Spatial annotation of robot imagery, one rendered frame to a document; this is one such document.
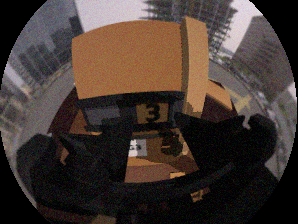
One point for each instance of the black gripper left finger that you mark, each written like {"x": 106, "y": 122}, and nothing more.
{"x": 111, "y": 147}

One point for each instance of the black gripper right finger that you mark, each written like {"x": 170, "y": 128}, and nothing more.
{"x": 204, "y": 137}

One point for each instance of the white paper ticket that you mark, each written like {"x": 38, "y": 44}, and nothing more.
{"x": 137, "y": 148}

